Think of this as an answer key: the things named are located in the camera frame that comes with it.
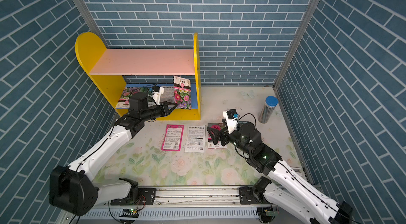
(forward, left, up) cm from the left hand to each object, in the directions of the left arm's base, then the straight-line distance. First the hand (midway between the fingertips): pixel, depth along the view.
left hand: (181, 106), depth 76 cm
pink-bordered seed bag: (-4, +8, -26) cm, 28 cm away
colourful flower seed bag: (+9, 0, 0) cm, 9 cm away
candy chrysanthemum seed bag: (+13, +37, -13) cm, 41 cm away
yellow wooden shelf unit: (+43, +21, -25) cm, 54 cm away
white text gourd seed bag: (-7, -6, -25) cm, 27 cm away
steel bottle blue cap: (+8, -49, -6) cm, 50 cm away
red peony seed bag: (+4, -20, -26) cm, 33 cm away
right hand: (-11, -17, +1) cm, 21 cm away
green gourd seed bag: (+22, +28, -12) cm, 37 cm away
